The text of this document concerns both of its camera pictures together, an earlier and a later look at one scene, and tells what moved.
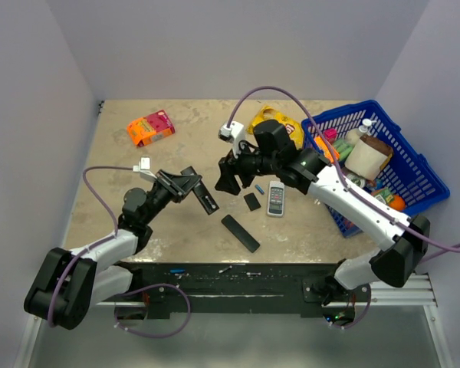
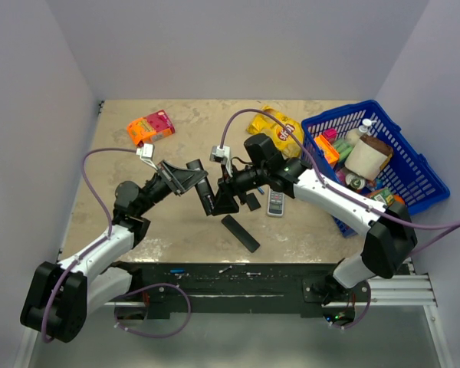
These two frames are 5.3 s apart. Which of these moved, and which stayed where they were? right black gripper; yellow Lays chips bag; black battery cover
Moved: right black gripper
Stayed: black battery cover; yellow Lays chips bag
